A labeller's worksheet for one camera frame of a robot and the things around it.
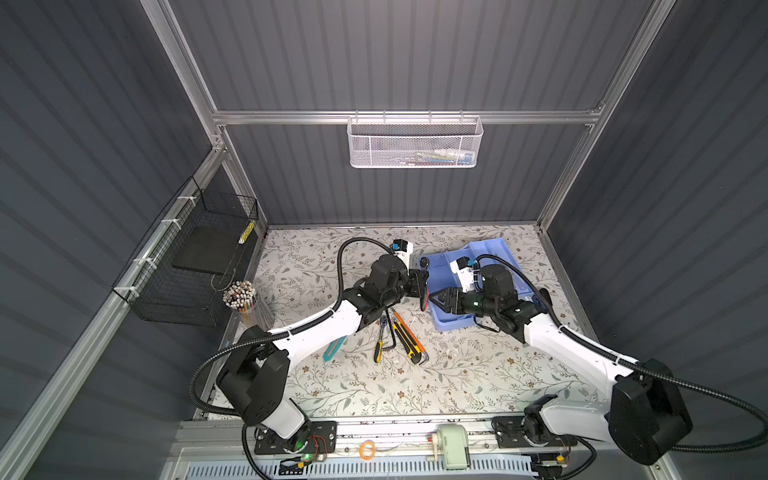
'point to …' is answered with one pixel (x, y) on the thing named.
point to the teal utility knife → (333, 347)
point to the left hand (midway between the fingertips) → (429, 272)
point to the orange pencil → (409, 331)
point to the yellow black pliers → (380, 346)
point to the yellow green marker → (247, 232)
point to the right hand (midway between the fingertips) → (437, 299)
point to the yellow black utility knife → (412, 350)
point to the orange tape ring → (362, 448)
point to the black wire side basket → (179, 273)
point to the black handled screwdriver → (424, 264)
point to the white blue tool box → (441, 275)
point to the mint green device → (455, 451)
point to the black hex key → (393, 334)
